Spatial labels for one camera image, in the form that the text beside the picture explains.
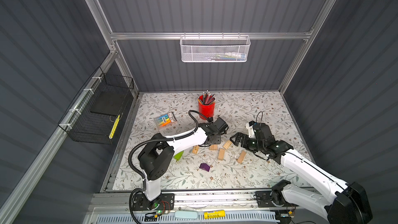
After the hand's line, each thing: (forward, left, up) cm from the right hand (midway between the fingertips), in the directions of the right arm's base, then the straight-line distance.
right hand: (237, 142), depth 81 cm
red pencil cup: (+27, +16, -7) cm, 32 cm away
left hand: (+5, +11, -6) cm, 13 cm away
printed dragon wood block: (0, +23, -10) cm, 25 cm away
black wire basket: (+4, +70, +18) cm, 72 cm away
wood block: (+2, +12, -10) cm, 16 cm away
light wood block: (+3, +4, -10) cm, 12 cm away
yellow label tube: (-31, +12, -9) cm, 34 cm away
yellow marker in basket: (-4, +57, +18) cm, 60 cm away
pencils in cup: (+30, +16, +2) cm, 34 cm away
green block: (-4, +32, -9) cm, 34 cm away
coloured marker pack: (+21, +44, -9) cm, 49 cm away
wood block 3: (-3, -4, -13) cm, 14 cm away
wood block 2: (-3, +8, -10) cm, 13 cm away
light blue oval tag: (-31, +26, -9) cm, 41 cm away
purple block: (-9, +18, -10) cm, 22 cm away
